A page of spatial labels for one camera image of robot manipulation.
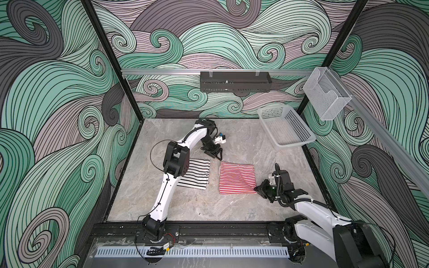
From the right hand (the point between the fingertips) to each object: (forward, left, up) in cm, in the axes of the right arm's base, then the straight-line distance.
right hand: (252, 189), depth 86 cm
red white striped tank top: (+5, +8, +2) cm, 9 cm away
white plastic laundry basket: (+46, -31, -1) cm, 55 cm away
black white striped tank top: (+8, +30, +1) cm, 31 cm away
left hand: (+18, +18, +4) cm, 26 cm away
